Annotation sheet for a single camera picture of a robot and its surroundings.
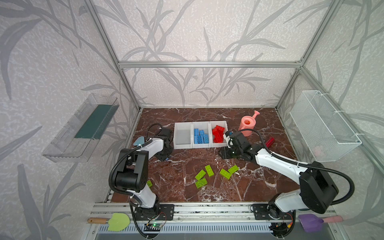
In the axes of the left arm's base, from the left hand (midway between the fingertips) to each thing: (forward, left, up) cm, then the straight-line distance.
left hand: (169, 148), depth 95 cm
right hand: (-3, -32, +8) cm, 33 cm away
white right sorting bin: (+14, -28, +6) cm, 31 cm away
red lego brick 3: (+7, -32, +2) cm, 33 cm away
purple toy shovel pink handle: (-39, -74, +1) cm, 83 cm away
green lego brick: (-16, -20, -2) cm, 26 cm away
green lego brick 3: (-21, -21, -1) cm, 29 cm away
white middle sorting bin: (+19, -21, 0) cm, 28 cm away
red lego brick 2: (+11, -32, +3) cm, 34 cm away
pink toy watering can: (+16, -51, +9) cm, 55 cm away
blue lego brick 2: (+13, -21, 0) cm, 25 cm away
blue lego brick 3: (+7, -24, +1) cm, 25 cm away
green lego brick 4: (-16, -35, 0) cm, 38 cm away
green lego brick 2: (-14, -25, 0) cm, 29 cm away
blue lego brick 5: (+6, -20, +2) cm, 21 cm away
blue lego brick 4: (+7, -17, +1) cm, 18 cm away
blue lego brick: (+12, -17, +1) cm, 21 cm away
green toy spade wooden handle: (-39, +19, 0) cm, 44 cm away
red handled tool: (+6, -66, +1) cm, 67 cm away
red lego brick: (+12, -32, +3) cm, 34 cm away
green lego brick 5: (-21, +8, -1) cm, 23 cm away
